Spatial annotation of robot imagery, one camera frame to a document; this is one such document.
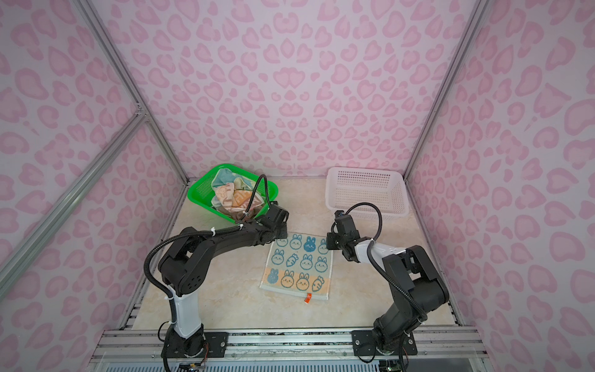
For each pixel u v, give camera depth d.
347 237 0.73
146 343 0.75
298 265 0.90
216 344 0.73
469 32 0.73
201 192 1.08
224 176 1.12
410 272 0.51
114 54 0.77
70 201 0.63
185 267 0.50
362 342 0.73
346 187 1.14
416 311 0.43
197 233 0.55
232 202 0.98
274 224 0.77
